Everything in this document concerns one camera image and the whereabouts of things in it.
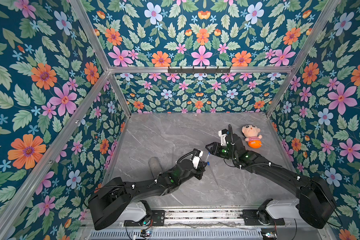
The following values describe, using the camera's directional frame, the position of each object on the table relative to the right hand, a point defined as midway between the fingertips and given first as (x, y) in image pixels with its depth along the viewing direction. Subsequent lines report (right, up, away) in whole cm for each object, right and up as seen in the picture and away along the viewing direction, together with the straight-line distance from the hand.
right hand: (210, 144), depth 81 cm
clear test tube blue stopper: (0, -13, +12) cm, 18 cm away
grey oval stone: (-32, -15, +9) cm, 37 cm away
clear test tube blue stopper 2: (+3, -20, +7) cm, 21 cm away
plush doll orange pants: (+32, -2, +15) cm, 35 cm away
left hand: (-2, -10, -3) cm, 10 cm away
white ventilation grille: (-17, -44, -7) cm, 48 cm away
